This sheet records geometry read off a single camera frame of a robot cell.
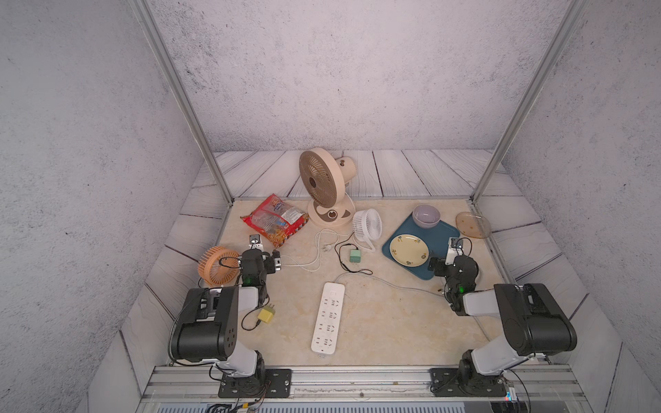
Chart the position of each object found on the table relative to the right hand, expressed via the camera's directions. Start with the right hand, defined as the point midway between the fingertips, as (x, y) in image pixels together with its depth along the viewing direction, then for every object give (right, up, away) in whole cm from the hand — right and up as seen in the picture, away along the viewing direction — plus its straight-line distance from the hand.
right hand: (449, 251), depth 93 cm
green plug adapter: (-33, -3, +7) cm, 34 cm away
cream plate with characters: (-12, -1, +8) cm, 15 cm away
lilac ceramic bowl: (-2, +13, +18) cm, 22 cm away
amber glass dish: (+18, +8, +18) cm, 27 cm away
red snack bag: (-65, +11, +14) cm, 67 cm away
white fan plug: (-44, 0, +9) cm, 45 cm away
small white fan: (-29, +8, +3) cm, 30 cm away
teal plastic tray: (0, +4, +11) cm, 12 cm away
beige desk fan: (-45, +26, -1) cm, 52 cm away
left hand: (-66, 0, +2) cm, 66 cm away
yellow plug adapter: (-63, -19, -8) cm, 66 cm away
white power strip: (-43, -22, -11) cm, 50 cm away
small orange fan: (-72, -1, -22) cm, 76 cm away
